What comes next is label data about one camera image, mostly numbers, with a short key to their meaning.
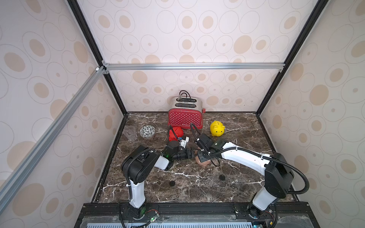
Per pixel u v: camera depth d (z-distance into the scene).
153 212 0.73
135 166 0.50
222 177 0.85
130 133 1.03
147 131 1.06
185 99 1.06
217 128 1.00
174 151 0.75
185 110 0.98
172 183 0.83
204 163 0.84
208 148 0.63
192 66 0.89
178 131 0.95
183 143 0.85
